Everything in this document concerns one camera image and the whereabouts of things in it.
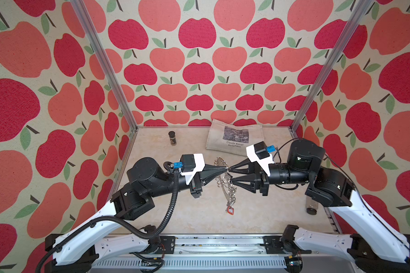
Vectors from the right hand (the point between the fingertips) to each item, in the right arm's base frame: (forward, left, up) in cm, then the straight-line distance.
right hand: (235, 171), depth 48 cm
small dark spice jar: (+43, +35, -37) cm, 67 cm away
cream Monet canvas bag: (+45, -4, -36) cm, 58 cm away
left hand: (-3, +3, +5) cm, 6 cm away
